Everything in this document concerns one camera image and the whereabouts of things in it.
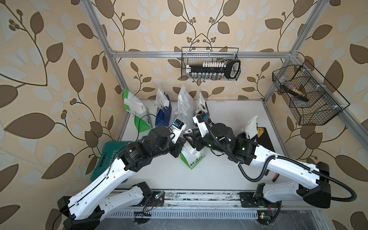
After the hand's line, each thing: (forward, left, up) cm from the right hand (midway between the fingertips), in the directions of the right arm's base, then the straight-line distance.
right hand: (186, 133), depth 65 cm
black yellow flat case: (+12, -52, -30) cm, 61 cm away
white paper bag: (+26, +1, -15) cm, 30 cm away
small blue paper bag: (+27, +17, -22) cm, 38 cm away
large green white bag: (+22, +30, -19) cm, 42 cm away
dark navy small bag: (+35, -15, -22) cm, 44 cm away
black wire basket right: (+15, -65, +3) cm, 67 cm away
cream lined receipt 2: (+33, +16, -11) cm, 38 cm away
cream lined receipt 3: (+29, -10, -10) cm, 32 cm away
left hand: (-2, +2, -1) cm, 3 cm away
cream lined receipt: (+33, +36, -14) cm, 51 cm away
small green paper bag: (-5, -2, -14) cm, 15 cm away
